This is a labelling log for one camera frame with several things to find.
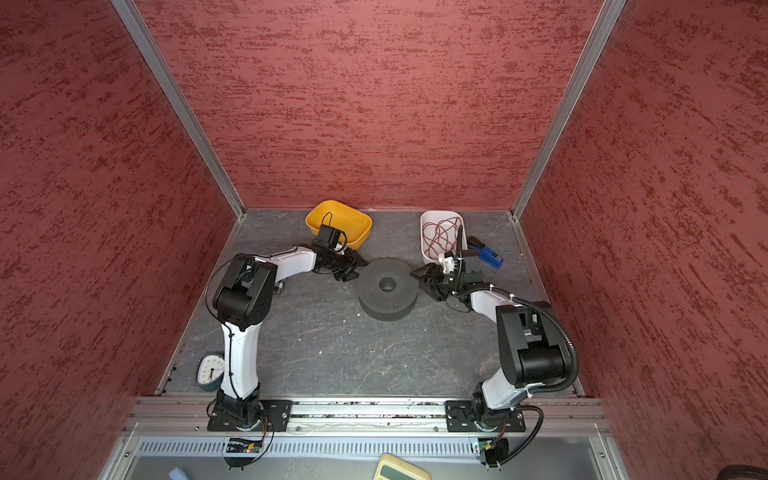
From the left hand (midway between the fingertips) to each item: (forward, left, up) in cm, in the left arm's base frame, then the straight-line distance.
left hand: (366, 272), depth 100 cm
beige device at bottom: (-53, -9, +1) cm, 54 cm away
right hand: (-8, -15, +7) cm, 19 cm away
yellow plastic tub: (+24, +6, -3) cm, 25 cm away
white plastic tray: (+28, -27, 0) cm, 39 cm away
